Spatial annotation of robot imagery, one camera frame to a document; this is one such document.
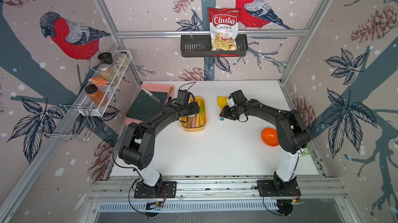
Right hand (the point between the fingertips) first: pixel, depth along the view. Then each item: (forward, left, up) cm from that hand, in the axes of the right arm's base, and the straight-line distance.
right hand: (221, 114), depth 96 cm
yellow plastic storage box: (-5, +16, -3) cm, 17 cm away
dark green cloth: (+8, +55, -5) cm, 55 cm away
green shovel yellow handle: (+5, +12, -1) cm, 13 cm away
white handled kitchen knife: (+19, +52, -4) cm, 55 cm away
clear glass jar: (+16, +58, +30) cm, 68 cm away
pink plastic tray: (+25, +49, -3) cm, 55 cm away
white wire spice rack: (-16, +61, +29) cm, 70 cm away
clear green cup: (-19, -48, -5) cm, 52 cm away
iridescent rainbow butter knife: (+25, +38, -4) cm, 45 cm away
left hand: (+2, +15, +7) cm, 16 cm away
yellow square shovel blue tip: (+13, -1, -3) cm, 13 cm away
